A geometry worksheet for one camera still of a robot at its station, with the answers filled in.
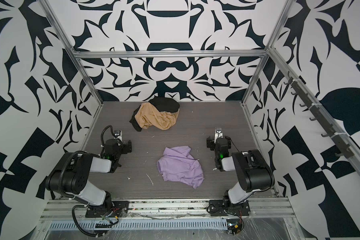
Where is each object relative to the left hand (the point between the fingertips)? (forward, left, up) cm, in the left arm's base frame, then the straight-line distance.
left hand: (121, 138), depth 94 cm
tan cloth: (+15, -16, +4) cm, 22 cm away
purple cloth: (-19, -34, +1) cm, 39 cm away
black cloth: (+21, -25, +8) cm, 34 cm away
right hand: (-1, -61, +2) cm, 61 cm away
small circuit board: (-46, -60, -5) cm, 76 cm away
